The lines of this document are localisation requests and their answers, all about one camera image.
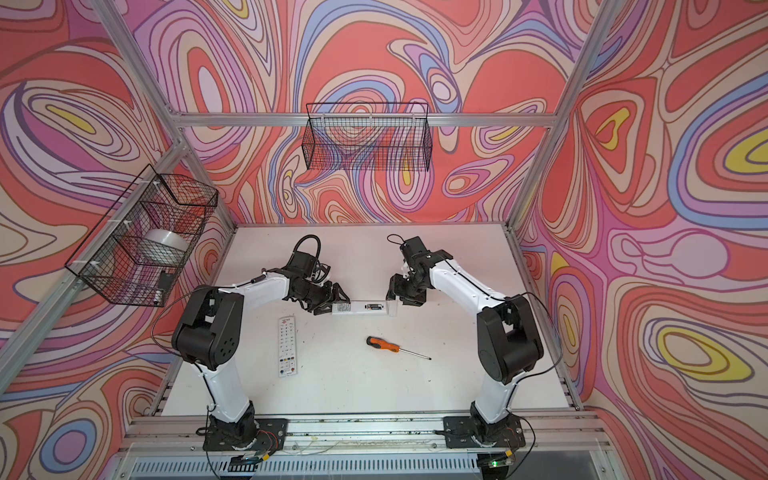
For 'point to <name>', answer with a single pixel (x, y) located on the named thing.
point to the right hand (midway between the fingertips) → (397, 304)
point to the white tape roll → (167, 237)
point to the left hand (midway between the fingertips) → (345, 301)
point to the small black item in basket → (166, 280)
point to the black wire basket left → (137, 250)
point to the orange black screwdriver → (380, 343)
